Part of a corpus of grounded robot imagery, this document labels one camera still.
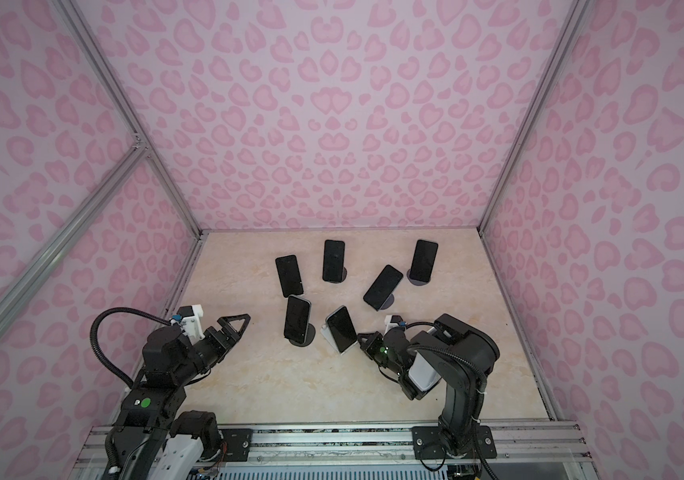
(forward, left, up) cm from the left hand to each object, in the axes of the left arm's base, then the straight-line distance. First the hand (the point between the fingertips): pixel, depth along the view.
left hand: (243, 321), depth 73 cm
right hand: (+4, -27, -18) cm, 33 cm away
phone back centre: (+28, -20, -13) cm, 37 cm away
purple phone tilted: (+19, -36, -16) cm, 44 cm away
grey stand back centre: (+27, -24, -20) cm, 41 cm away
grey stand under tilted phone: (+15, -38, -18) cm, 45 cm away
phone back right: (+27, -50, -13) cm, 59 cm away
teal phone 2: (+6, -12, -8) cm, 15 cm away
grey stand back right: (+23, -48, -18) cm, 56 cm away
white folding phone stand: (+2, -20, -11) cm, 22 cm away
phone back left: (+23, -6, -14) cm, 28 cm away
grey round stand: (+2, -14, -16) cm, 21 cm away
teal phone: (+3, -23, -13) cm, 27 cm away
